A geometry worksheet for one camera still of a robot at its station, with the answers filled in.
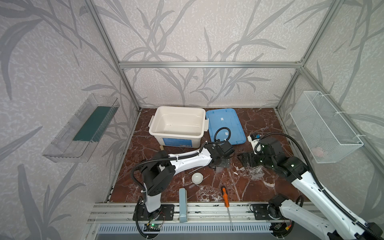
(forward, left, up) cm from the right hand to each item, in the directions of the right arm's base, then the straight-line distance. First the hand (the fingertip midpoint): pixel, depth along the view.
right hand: (244, 149), depth 76 cm
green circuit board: (-32, +46, -19) cm, 59 cm away
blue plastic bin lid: (+32, +5, -20) cm, 38 cm away
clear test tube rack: (-5, -10, -18) cm, 21 cm away
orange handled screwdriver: (-21, +10, -17) cm, 29 cm away
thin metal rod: (-4, +26, -19) cm, 32 cm away
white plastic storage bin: (+29, +39, -18) cm, 52 cm away
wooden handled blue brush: (+11, +49, -17) cm, 53 cm away
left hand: (0, +10, -12) cm, 15 cm away
